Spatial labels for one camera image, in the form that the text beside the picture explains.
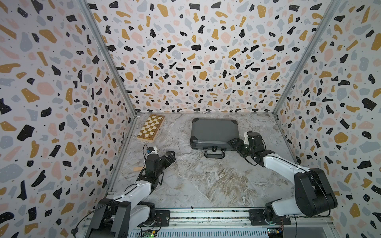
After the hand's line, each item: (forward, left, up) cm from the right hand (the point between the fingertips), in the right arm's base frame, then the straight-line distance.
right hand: (231, 144), depth 90 cm
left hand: (-7, +36, -2) cm, 37 cm away
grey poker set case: (+8, +11, -2) cm, 14 cm away
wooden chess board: (+19, +56, -7) cm, 60 cm away
